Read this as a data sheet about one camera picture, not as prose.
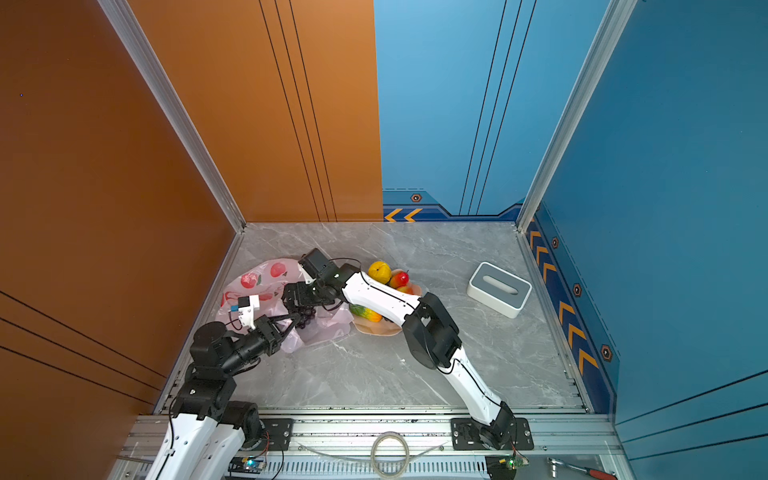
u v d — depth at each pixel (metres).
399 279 0.94
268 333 0.63
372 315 0.90
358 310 0.89
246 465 0.71
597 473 0.68
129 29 0.72
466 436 0.72
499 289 0.96
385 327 0.91
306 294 0.77
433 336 0.55
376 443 0.72
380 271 0.93
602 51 0.75
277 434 0.74
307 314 0.89
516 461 0.69
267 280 0.96
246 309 0.68
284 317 0.70
